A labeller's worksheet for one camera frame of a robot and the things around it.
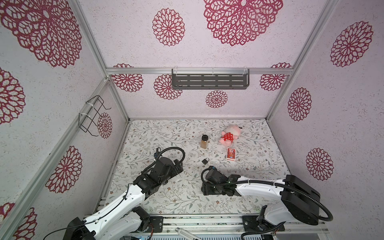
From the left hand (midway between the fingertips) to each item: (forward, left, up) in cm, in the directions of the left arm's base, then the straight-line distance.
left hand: (177, 169), depth 81 cm
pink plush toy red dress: (+30, -36, -6) cm, 47 cm away
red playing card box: (+15, -34, -10) cm, 39 cm away
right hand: (-8, -14, -9) cm, 19 cm away
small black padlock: (+11, -17, -12) cm, 24 cm away
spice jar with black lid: (+21, -16, -4) cm, 27 cm away
